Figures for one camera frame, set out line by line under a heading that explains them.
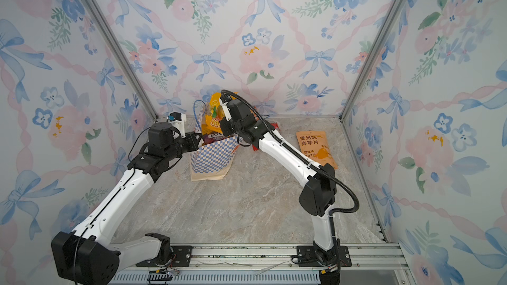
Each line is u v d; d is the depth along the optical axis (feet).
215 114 2.66
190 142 2.19
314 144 3.41
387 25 2.63
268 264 2.41
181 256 2.42
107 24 2.68
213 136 3.07
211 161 2.63
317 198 1.76
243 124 1.98
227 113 2.29
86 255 1.24
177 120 2.18
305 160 1.64
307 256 2.40
